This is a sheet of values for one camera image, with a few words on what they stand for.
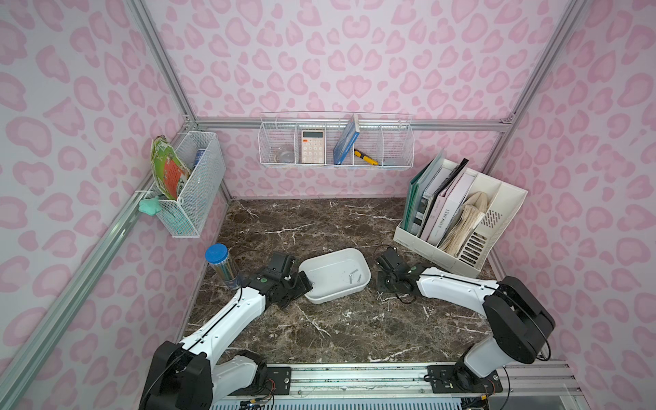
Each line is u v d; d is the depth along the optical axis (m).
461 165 0.88
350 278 0.94
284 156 0.94
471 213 0.86
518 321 0.44
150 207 0.62
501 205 0.89
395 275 0.69
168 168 0.75
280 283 0.69
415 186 0.82
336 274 0.96
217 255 0.78
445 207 0.86
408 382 0.74
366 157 0.98
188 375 0.39
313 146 0.95
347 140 0.88
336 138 0.98
